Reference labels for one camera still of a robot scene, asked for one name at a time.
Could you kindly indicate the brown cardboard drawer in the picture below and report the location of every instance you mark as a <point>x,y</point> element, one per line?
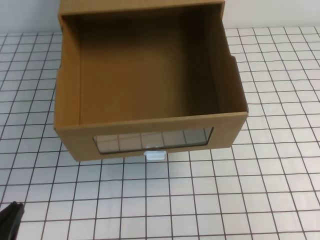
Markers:
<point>115,117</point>

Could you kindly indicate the brown cardboard shoebox cabinet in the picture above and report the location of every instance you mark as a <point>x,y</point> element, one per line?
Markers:
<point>135,61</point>

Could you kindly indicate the white grid tablecloth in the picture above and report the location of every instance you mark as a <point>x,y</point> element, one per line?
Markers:
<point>265,187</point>

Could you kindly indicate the black left gripper tip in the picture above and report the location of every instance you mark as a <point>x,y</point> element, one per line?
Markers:
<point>10,220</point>

